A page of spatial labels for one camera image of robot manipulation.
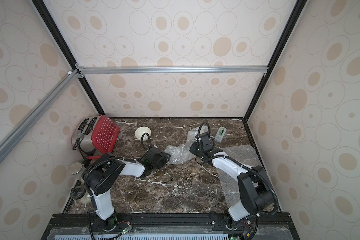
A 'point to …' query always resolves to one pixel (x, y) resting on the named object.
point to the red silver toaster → (93, 136)
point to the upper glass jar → (75, 168)
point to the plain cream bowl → (140, 131)
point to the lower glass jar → (79, 193)
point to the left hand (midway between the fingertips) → (175, 155)
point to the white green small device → (220, 134)
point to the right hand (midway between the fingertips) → (197, 146)
